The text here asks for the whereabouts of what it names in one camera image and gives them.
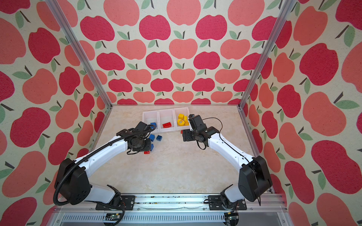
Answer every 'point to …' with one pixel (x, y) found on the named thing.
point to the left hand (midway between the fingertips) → (150, 149)
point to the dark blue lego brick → (159, 138)
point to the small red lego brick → (182, 132)
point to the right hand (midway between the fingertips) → (189, 136)
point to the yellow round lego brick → (180, 122)
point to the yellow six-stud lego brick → (186, 122)
